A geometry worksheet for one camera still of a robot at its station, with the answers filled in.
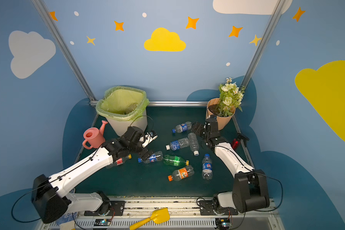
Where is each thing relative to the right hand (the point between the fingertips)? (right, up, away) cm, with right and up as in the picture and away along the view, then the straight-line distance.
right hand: (199, 125), depth 88 cm
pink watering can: (-67, -8, +2) cm, 68 cm away
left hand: (-29, -10, -9) cm, 32 cm away
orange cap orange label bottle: (-11, -28, -6) cm, 31 cm away
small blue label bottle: (-8, -2, +16) cm, 18 cm away
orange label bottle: (-48, +13, +18) cm, 53 cm away
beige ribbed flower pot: (+14, +12, +19) cm, 26 cm away
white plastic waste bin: (-53, -1, +11) cm, 54 cm away
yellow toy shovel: (-24, -46, -16) cm, 54 cm away
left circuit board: (-52, -48, -17) cm, 73 cm away
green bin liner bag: (-40, +5, -11) cm, 42 cm away
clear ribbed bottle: (-2, -12, +8) cm, 15 cm away
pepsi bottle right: (+4, -27, -4) cm, 28 cm away
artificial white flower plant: (+21, +18, +3) cm, 28 cm away
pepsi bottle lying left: (-26, -19, +1) cm, 33 cm away
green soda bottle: (-15, -23, +2) cm, 27 cm away
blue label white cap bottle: (-15, -13, +5) cm, 20 cm away
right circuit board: (+9, -50, -16) cm, 53 cm away
